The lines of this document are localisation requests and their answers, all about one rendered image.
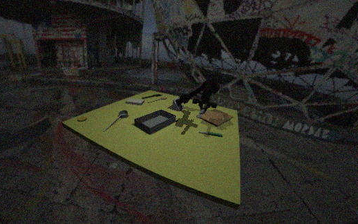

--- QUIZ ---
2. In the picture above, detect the brown wooden board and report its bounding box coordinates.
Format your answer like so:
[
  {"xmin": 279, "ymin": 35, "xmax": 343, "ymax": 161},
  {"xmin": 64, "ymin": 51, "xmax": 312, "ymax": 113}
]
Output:
[{"xmin": 200, "ymin": 109, "xmax": 234, "ymax": 127}]

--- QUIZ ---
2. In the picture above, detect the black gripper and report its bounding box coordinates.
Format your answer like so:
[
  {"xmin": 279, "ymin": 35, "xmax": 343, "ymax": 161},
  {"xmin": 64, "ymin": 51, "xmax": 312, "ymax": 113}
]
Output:
[{"xmin": 192, "ymin": 95, "xmax": 217, "ymax": 112}]

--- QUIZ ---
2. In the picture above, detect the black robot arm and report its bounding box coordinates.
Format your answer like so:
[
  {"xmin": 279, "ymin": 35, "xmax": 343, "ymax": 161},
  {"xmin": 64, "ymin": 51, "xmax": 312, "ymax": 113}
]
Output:
[{"xmin": 176, "ymin": 79, "xmax": 220, "ymax": 106}]

